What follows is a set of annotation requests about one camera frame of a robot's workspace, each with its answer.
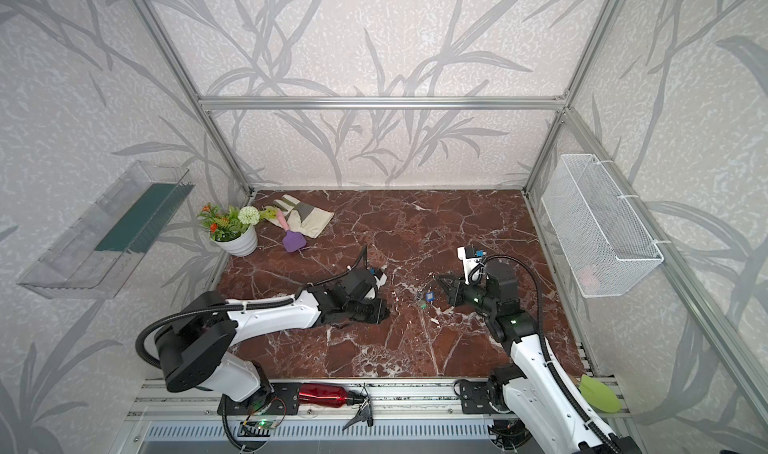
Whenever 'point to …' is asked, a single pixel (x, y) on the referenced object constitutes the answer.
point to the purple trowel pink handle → (291, 240)
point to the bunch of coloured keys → (426, 298)
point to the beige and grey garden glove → (301, 218)
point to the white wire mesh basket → (606, 247)
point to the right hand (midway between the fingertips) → (438, 269)
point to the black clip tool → (365, 411)
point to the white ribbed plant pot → (243, 245)
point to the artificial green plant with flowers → (228, 225)
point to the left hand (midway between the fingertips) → (394, 307)
